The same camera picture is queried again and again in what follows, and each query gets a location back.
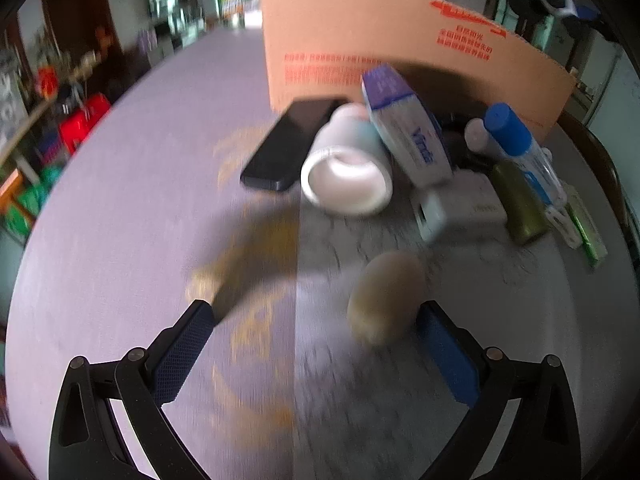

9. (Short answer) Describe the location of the small white bottle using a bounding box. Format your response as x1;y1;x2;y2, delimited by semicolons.
464;117;501;156

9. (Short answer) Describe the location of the red plastic stool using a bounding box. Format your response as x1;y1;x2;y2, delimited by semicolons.
59;94;112;156

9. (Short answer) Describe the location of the green carton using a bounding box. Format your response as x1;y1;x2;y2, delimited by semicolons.
218;0;246;23

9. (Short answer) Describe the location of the white cylindrical container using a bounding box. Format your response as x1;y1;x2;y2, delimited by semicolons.
301;104;393;217

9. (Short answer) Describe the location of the brown wooden door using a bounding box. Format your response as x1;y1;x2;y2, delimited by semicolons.
40;0;123;61

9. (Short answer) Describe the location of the green packet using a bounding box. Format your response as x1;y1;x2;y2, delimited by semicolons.
570;195;608;267

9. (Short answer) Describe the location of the red bag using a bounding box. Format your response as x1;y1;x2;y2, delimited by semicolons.
37;67;61;98

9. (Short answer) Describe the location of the brown cardboard box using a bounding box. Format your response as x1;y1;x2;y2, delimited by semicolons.
260;0;578;143

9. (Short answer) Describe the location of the white plastic clip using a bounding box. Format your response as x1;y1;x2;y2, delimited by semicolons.
545;185;583;250

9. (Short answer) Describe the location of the grey floral desktop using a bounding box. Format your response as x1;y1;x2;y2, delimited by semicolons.
5;25;631;480

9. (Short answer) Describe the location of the clear bottle with blue cap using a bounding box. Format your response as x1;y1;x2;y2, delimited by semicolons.
484;102;568;208

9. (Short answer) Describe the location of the brown potato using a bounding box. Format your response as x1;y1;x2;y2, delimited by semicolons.
346;251;426;346

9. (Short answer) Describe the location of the white charger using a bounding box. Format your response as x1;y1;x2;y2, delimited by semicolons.
440;169;508;226

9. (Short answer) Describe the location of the olive green cylinder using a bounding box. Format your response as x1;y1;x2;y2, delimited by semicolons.
489;161;548;245

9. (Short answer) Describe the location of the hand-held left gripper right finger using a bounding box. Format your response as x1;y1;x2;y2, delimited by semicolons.
416;300;583;480

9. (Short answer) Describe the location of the black smartphone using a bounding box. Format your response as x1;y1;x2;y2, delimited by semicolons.
240;97;351;193

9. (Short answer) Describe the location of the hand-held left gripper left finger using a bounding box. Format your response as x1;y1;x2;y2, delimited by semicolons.
47;299;217;480

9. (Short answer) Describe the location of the dark wooden chair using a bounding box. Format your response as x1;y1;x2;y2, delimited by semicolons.
555;110;631;241

